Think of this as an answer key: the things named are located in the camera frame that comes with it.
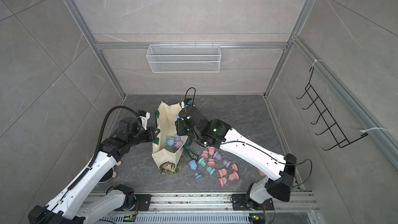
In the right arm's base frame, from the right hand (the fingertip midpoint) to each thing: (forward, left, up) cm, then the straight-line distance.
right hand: (179, 123), depth 68 cm
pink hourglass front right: (-15, -26, -28) cm, 41 cm away
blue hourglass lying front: (-16, -7, -27) cm, 32 cm away
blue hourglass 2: (-9, -5, -28) cm, 29 cm away
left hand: (+3, +11, -9) cm, 14 cm away
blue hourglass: (+4, +9, -23) cm, 25 cm away
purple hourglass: (+1, +3, -23) cm, 23 cm away
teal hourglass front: (-12, -14, -27) cm, 33 cm away
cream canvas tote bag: (+15, +13, -24) cm, 32 cm away
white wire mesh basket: (+52, +1, 0) cm, 52 cm away
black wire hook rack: (-11, -65, +3) cm, 66 cm away
